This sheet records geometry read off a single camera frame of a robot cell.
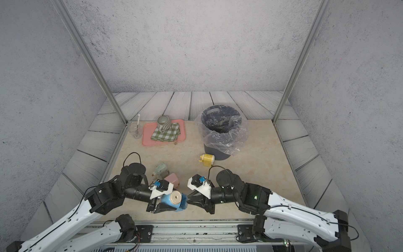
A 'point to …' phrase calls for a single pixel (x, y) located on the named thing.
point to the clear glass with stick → (136, 128)
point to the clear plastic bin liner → (242, 137)
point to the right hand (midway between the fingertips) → (190, 201)
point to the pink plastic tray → (148, 128)
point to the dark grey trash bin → (220, 126)
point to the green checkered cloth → (168, 135)
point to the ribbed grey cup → (163, 123)
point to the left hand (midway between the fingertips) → (176, 201)
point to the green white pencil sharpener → (161, 171)
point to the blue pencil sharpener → (177, 199)
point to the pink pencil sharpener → (172, 179)
